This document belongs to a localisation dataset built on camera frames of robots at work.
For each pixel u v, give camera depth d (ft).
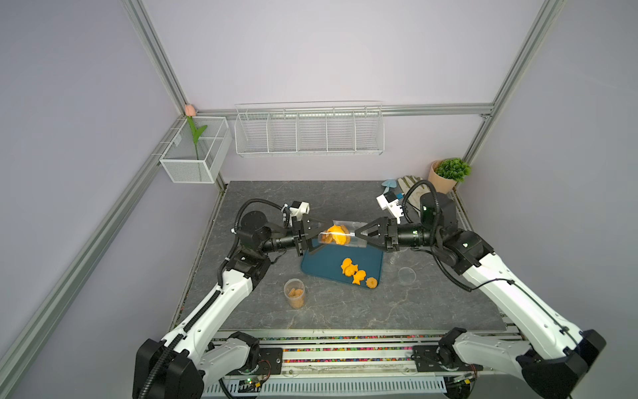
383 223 1.81
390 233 1.78
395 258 3.14
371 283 2.91
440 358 2.16
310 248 2.11
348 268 3.00
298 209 2.18
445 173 3.54
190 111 2.92
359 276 2.96
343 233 2.03
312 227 1.91
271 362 2.39
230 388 2.31
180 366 1.23
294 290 2.76
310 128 3.18
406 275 3.01
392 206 2.00
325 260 3.10
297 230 1.90
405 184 3.94
